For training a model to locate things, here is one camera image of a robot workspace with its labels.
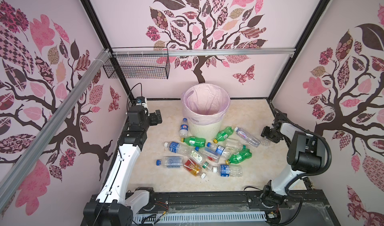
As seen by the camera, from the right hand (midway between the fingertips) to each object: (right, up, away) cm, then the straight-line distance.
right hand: (267, 134), depth 97 cm
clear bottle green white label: (-47, -11, -13) cm, 50 cm away
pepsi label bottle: (-56, +4, +1) cm, 56 cm away
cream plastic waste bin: (-40, +3, -10) cm, 41 cm away
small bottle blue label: (-33, -8, -9) cm, 36 cm away
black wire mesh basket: (-85, +47, -2) cm, 98 cm away
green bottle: (-49, -3, -7) cm, 49 cm away
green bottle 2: (-31, 0, -4) cm, 31 cm away
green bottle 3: (-24, -11, -13) cm, 30 cm away
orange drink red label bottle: (-50, -15, -16) cm, 55 cm away
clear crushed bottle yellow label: (-24, -5, -6) cm, 25 cm away
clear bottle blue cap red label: (-40, -11, -11) cm, 43 cm away
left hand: (-71, +14, -20) cm, 75 cm away
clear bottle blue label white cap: (-60, -7, -7) cm, 61 cm away
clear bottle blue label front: (-30, -17, -18) cm, 39 cm away
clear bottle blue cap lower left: (-61, -13, -15) cm, 65 cm away
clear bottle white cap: (-12, -3, -4) cm, 13 cm away
